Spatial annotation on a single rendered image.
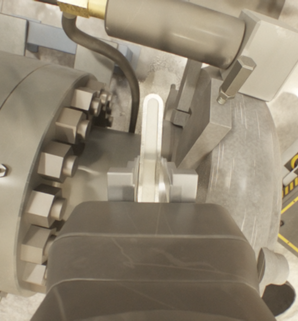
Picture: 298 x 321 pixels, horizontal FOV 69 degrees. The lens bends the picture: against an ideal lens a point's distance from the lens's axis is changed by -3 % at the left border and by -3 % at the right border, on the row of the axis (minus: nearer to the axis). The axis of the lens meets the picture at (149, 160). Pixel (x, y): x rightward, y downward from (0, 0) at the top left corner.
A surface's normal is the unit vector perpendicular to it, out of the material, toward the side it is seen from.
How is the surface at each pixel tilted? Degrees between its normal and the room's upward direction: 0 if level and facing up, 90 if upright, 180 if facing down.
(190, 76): 5
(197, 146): 41
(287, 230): 0
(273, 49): 23
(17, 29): 0
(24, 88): 59
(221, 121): 49
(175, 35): 27
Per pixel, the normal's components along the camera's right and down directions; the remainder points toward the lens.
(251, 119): 0.22, -0.50
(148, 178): 0.00, 0.29
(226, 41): -0.05, 0.50
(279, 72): -0.11, 0.68
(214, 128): -0.18, 0.86
